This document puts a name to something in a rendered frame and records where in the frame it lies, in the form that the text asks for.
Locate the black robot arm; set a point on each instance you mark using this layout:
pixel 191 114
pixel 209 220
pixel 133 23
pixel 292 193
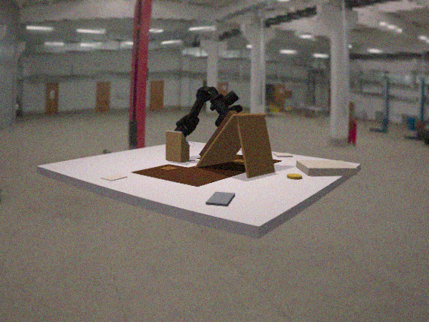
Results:
pixel 218 101

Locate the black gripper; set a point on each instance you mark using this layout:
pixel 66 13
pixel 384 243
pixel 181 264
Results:
pixel 222 115

